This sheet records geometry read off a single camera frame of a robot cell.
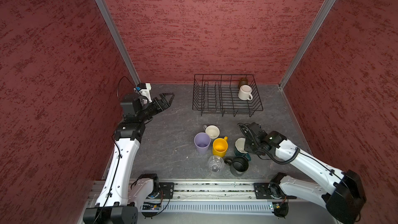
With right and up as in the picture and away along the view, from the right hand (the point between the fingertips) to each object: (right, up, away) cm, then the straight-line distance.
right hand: (247, 151), depth 80 cm
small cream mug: (-18, +9, +10) cm, 22 cm away
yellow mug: (-14, 0, +8) cm, 16 cm away
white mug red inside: (+5, +32, +24) cm, 40 cm away
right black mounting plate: (+7, -13, -13) cm, 20 cm away
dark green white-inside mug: (-4, +2, -2) cm, 5 cm away
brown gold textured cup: (+7, +41, +33) cm, 53 cm away
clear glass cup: (-16, -7, +1) cm, 18 cm away
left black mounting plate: (-41, -17, -6) cm, 45 cm away
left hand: (-39, +27, -9) cm, 48 cm away
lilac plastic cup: (-24, +5, +2) cm, 24 cm away
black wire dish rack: (-6, +32, +35) cm, 48 cm away
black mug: (-4, -8, +1) cm, 9 cm away
